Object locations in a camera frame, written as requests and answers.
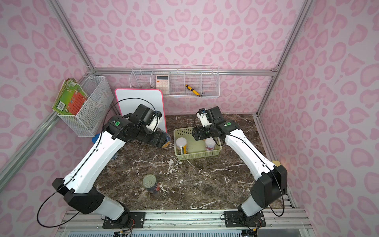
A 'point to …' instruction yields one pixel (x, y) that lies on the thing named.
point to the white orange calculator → (162, 83)
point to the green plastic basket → (196, 148)
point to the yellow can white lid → (181, 148)
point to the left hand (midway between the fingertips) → (159, 134)
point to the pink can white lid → (209, 143)
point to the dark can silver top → (149, 181)
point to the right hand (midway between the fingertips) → (198, 131)
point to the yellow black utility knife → (190, 88)
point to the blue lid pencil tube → (94, 139)
